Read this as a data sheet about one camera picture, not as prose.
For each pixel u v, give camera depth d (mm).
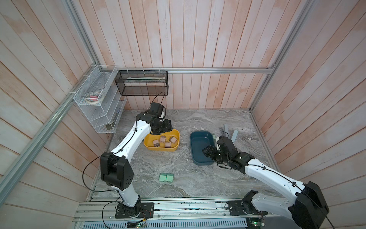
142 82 1058
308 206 395
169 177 822
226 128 977
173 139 983
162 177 828
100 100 722
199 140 1013
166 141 988
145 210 730
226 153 619
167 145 957
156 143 976
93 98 727
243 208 665
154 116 600
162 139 988
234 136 1004
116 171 447
